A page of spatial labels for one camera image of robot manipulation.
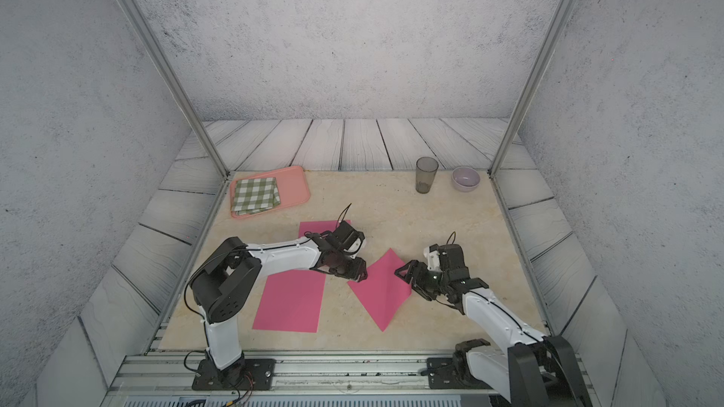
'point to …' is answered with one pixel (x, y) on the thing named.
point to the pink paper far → (317, 226)
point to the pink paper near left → (291, 301)
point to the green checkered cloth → (255, 195)
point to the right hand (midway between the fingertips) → (404, 277)
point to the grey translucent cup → (426, 168)
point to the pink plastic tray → (292, 188)
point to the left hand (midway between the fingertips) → (367, 278)
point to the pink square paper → (384, 291)
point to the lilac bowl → (466, 179)
